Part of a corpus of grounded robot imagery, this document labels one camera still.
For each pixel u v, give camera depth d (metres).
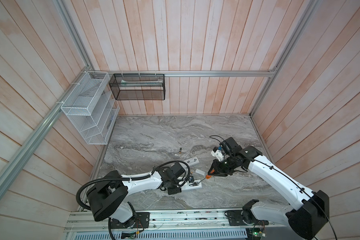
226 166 0.65
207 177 0.76
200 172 0.90
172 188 0.73
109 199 0.43
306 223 0.39
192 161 0.93
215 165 0.66
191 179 0.74
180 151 0.99
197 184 0.83
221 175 0.66
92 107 0.73
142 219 0.74
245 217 0.66
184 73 0.97
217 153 0.73
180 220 0.75
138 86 1.04
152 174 0.57
